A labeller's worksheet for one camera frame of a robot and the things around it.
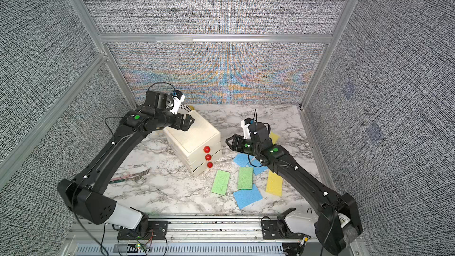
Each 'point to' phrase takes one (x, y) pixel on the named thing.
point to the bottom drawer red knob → (210, 165)
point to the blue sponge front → (245, 198)
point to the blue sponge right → (258, 167)
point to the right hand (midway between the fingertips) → (229, 137)
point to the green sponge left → (221, 182)
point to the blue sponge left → (241, 159)
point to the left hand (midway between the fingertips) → (187, 114)
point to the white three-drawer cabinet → (199, 146)
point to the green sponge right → (245, 178)
